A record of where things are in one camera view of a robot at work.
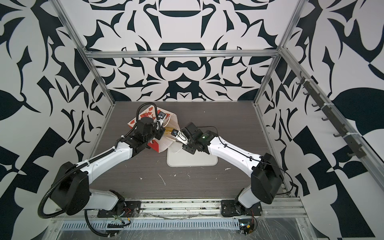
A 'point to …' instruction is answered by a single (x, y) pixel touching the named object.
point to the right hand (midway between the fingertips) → (188, 139)
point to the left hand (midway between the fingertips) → (160, 119)
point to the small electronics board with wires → (246, 226)
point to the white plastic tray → (178, 156)
